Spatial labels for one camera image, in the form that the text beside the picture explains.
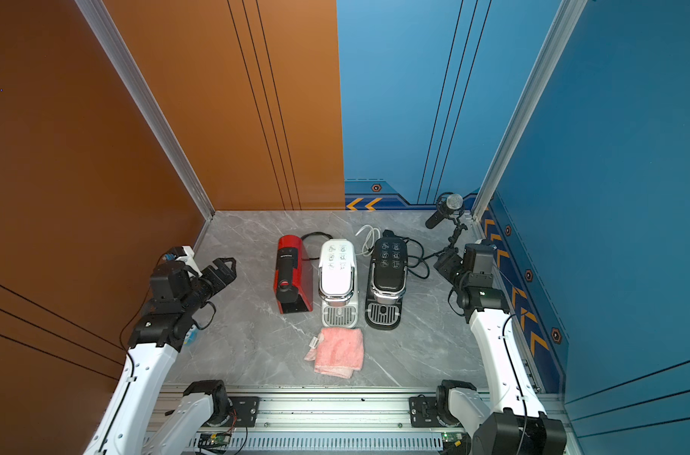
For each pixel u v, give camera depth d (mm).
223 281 666
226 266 679
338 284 729
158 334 494
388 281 751
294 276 790
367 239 1089
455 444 696
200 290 624
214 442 721
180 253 647
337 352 808
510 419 378
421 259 1023
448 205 889
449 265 707
